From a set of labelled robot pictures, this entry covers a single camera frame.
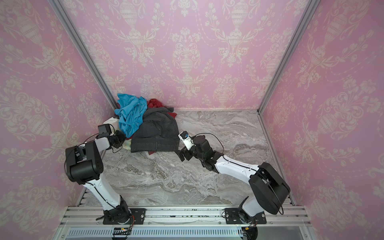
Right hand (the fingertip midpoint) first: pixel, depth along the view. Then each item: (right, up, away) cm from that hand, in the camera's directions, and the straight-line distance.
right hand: (182, 144), depth 83 cm
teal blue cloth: (-37, +20, +21) cm, 47 cm away
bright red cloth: (-24, +27, +31) cm, 48 cm away
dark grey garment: (-18, +6, +20) cm, 28 cm away
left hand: (-39, +4, +17) cm, 43 cm away
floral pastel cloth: (-48, +13, +20) cm, 54 cm away
